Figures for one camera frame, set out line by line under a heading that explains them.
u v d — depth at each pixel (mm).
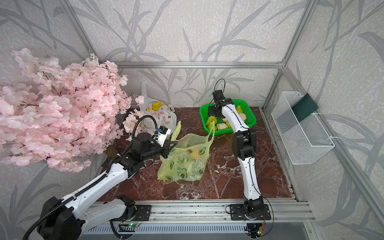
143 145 591
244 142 611
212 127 849
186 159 788
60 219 382
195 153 808
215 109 773
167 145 678
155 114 1019
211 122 1019
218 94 818
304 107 733
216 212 753
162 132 654
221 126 1006
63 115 426
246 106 1111
